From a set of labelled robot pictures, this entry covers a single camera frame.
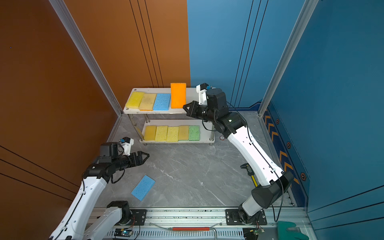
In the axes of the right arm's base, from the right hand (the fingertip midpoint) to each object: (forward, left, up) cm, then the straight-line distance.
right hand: (181, 106), depth 65 cm
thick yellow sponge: (+9, +24, -32) cm, 41 cm away
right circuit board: (-41, -35, -42) cm, 68 cm away
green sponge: (+11, -4, -33) cm, 35 cm away
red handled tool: (-40, -3, -41) cm, 58 cm away
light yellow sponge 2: (+10, +10, -33) cm, 36 cm away
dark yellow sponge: (+11, +3, -32) cm, 34 cm away
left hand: (-10, +22, -25) cm, 35 cm away
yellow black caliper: (-12, -38, -42) cm, 58 cm away
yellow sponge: (+13, +26, -6) cm, 30 cm away
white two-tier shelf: (+36, +26, -40) cm, 60 cm away
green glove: (-42, -46, -42) cm, 75 cm away
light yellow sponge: (+11, +17, -33) cm, 39 cm away
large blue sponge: (-22, +23, -40) cm, 51 cm away
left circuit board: (-42, +30, -42) cm, 66 cm away
